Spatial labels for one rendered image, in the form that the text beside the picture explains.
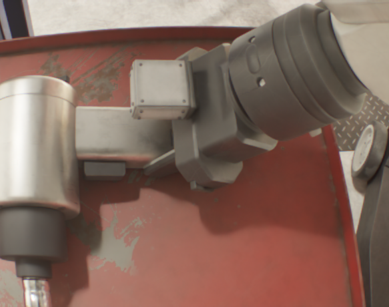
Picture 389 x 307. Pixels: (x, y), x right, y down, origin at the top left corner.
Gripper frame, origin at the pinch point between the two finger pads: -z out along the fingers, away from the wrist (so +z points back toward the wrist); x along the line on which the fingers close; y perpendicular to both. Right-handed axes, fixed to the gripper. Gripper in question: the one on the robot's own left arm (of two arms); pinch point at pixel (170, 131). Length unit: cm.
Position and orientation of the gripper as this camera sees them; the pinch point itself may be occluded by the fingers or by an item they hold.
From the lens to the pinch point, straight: 42.7
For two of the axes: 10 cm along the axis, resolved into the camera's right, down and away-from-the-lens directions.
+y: -7.2, -1.5, -6.8
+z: 6.9, -2.9, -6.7
